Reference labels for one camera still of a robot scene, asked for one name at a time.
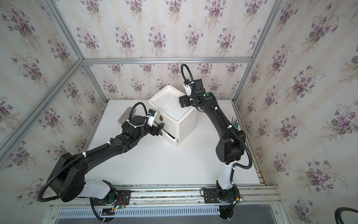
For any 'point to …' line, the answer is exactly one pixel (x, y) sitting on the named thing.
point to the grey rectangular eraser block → (126, 115)
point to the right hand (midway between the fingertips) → (189, 98)
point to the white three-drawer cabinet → (180, 123)
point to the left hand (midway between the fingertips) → (158, 120)
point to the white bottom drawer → (169, 137)
